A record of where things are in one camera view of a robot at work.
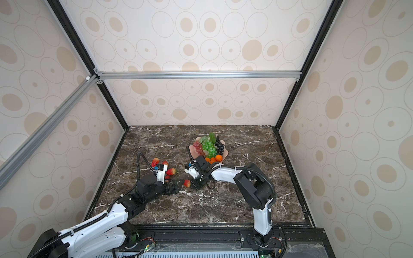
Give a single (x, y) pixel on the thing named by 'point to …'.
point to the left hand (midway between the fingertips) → (182, 179)
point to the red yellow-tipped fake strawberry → (155, 161)
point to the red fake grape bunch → (199, 148)
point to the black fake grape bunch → (220, 147)
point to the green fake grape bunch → (208, 145)
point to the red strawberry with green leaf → (165, 163)
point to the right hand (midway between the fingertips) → (193, 185)
